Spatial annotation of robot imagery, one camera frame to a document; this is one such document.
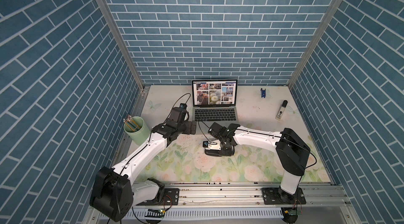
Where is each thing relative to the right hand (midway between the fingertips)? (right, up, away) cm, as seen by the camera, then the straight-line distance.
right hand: (223, 148), depth 87 cm
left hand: (-17, +15, -3) cm, 23 cm away
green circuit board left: (-33, -25, -15) cm, 44 cm away
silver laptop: (-5, +26, +18) cm, 32 cm away
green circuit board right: (+30, -24, -17) cm, 42 cm away
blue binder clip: (+32, +33, +28) cm, 54 cm away
